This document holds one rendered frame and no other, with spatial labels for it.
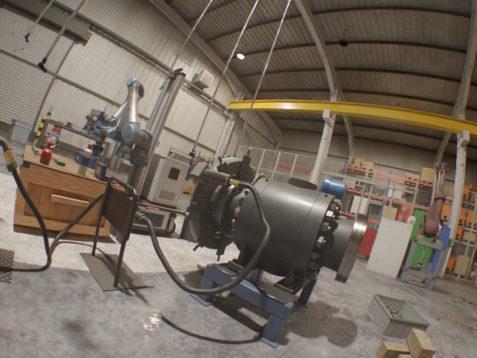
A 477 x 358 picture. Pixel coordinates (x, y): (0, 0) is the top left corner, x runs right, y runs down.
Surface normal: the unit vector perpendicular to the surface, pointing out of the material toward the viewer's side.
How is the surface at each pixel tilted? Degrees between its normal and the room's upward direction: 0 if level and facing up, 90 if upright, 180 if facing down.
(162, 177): 90
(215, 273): 90
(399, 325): 90
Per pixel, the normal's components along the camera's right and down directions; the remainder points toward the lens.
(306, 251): -0.57, 0.01
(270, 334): -0.50, -0.22
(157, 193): 0.73, 0.20
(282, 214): -0.40, -0.48
